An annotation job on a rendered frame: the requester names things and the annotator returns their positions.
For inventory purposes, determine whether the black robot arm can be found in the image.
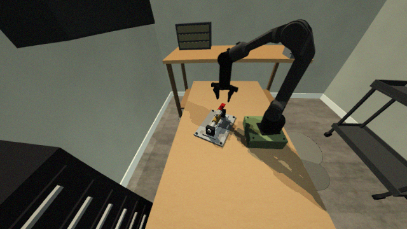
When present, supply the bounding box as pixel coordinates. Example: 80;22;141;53
217;19;315;135

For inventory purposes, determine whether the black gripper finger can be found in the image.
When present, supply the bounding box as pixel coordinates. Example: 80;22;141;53
213;87;220;99
228;90;234;102

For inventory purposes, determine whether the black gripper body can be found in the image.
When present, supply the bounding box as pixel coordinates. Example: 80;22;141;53
211;78;238;92

